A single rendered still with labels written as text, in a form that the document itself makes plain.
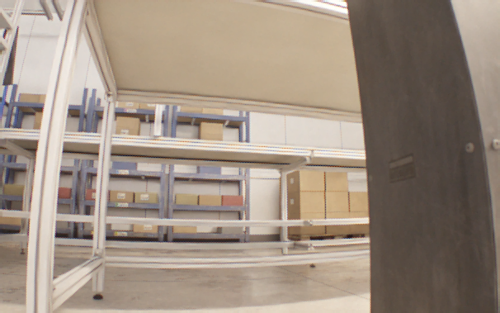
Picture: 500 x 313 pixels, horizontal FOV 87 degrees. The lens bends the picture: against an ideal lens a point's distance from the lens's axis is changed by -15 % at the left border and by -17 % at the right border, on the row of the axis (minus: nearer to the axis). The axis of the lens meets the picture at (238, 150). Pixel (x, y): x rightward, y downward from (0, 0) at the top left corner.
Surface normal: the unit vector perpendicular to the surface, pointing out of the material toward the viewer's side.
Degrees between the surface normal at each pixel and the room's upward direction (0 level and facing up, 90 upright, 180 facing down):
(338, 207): 90
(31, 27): 90
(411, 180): 90
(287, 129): 90
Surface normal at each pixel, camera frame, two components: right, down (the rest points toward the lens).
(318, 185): 0.25, -0.21
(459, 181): -1.00, -0.02
